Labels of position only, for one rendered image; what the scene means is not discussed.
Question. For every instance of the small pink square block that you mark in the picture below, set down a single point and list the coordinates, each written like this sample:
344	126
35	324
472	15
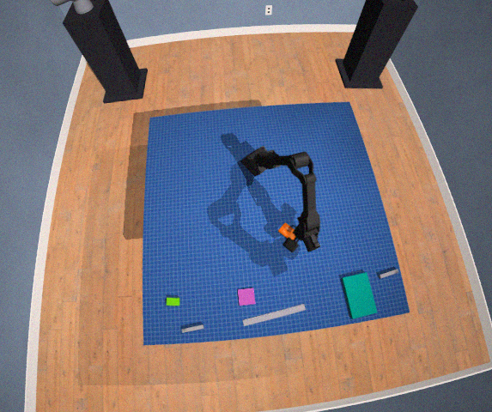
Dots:
246	296

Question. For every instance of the teal rectangular block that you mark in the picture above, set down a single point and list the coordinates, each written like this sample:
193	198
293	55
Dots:
359	295

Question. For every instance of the dark blue work mat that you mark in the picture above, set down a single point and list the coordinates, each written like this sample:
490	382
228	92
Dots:
210	227

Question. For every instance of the green flat block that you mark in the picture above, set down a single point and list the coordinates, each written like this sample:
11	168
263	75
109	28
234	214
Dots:
173	301

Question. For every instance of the orange plate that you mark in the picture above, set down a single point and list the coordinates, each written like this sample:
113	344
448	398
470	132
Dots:
286	231

